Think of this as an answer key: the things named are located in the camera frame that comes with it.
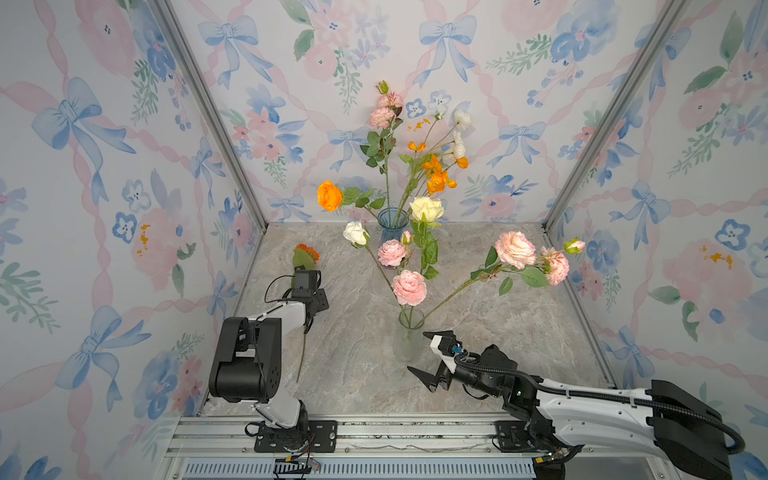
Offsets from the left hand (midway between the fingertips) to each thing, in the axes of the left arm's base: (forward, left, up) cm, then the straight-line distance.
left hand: (315, 295), depth 97 cm
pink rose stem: (-14, -29, +16) cm, 36 cm away
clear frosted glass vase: (-18, -29, +6) cm, 35 cm away
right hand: (-22, -31, +12) cm, 40 cm away
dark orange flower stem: (-19, +1, -4) cm, 19 cm away
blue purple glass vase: (+19, -25, +15) cm, 35 cm away
